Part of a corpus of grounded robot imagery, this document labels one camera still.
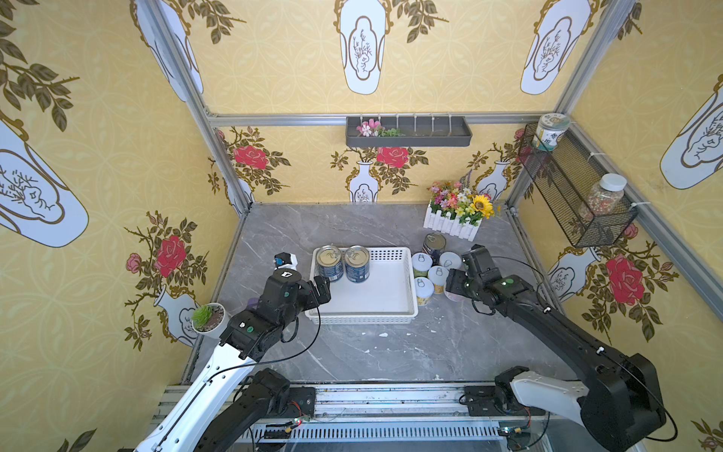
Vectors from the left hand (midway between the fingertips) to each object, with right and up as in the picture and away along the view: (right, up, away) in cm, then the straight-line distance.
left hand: (305, 282), depth 75 cm
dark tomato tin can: (+40, +9, +22) cm, 46 cm away
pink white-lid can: (+40, -4, +1) cm, 41 cm away
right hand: (+46, -1, +11) cm, 47 cm away
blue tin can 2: (+14, +4, +15) cm, 21 cm away
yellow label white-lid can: (+35, -5, +14) cm, 38 cm away
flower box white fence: (+48, +21, +24) cm, 58 cm away
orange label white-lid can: (+40, -1, +17) cm, 44 cm away
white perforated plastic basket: (+24, -8, +19) cm, 31 cm away
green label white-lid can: (+35, +3, +21) cm, 41 cm away
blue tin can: (+5, +3, +15) cm, 16 cm away
